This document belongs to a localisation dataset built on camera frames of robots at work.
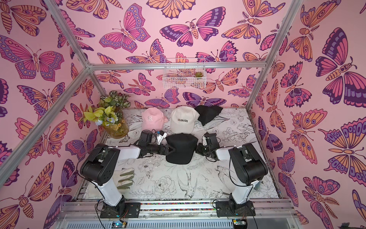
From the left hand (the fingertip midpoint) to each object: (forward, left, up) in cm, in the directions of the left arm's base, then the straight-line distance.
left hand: (172, 149), depth 92 cm
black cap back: (+30, -25, +2) cm, 39 cm away
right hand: (+3, -15, -4) cm, 16 cm away
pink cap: (+23, +16, +4) cm, 28 cm away
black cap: (+1, -8, +4) cm, 9 cm away
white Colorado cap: (+22, -6, +4) cm, 23 cm away
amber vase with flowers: (+14, +38, +19) cm, 45 cm away
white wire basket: (+45, -4, +27) cm, 52 cm away
